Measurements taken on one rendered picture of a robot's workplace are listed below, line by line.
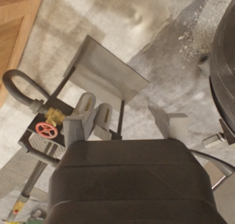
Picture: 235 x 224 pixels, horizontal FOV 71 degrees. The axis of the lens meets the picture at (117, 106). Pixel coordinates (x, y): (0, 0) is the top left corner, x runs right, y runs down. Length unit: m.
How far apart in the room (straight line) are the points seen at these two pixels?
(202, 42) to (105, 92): 0.58
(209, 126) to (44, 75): 1.11
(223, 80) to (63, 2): 0.76
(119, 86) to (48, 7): 0.52
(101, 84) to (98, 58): 0.16
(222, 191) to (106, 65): 0.80
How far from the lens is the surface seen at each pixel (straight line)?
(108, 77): 0.98
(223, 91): 0.34
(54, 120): 0.61
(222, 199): 0.29
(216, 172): 0.31
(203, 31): 0.92
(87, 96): 0.74
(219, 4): 0.91
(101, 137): 0.64
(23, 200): 1.21
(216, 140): 0.46
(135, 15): 0.86
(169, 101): 1.08
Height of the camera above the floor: 0.85
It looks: 51 degrees down
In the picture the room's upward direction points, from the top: 170 degrees counter-clockwise
